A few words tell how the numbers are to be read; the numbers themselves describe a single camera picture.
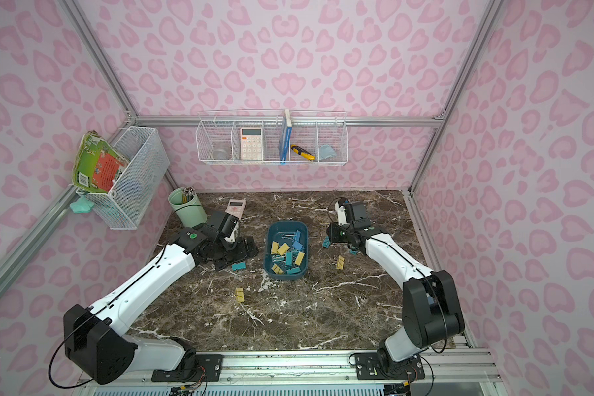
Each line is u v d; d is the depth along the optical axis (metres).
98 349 0.39
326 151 1.01
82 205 0.63
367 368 0.72
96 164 0.72
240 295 0.87
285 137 0.86
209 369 0.73
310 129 1.02
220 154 0.96
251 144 0.93
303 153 0.97
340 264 0.95
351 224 0.69
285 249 0.98
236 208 1.14
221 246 0.64
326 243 1.00
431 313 0.43
